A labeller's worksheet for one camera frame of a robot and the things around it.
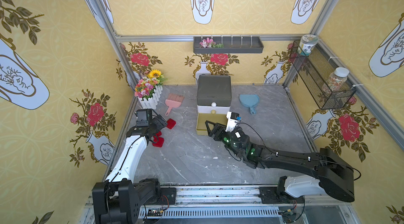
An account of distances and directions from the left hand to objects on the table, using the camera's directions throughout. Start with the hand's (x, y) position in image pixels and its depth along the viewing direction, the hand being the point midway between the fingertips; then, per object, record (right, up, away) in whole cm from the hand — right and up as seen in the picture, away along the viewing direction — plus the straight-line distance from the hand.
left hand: (151, 125), depth 85 cm
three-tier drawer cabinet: (+34, +23, +7) cm, 42 cm away
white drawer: (+32, +8, +9) cm, 34 cm away
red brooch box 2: (+1, -7, +10) cm, 12 cm away
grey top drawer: (+34, +14, +3) cm, 37 cm away
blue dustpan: (+62, +13, +29) cm, 69 cm away
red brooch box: (+3, -10, +7) cm, 13 cm away
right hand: (+33, +4, -9) cm, 34 cm away
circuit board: (+5, -39, -12) cm, 41 cm away
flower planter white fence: (-5, +21, +12) cm, 25 cm away
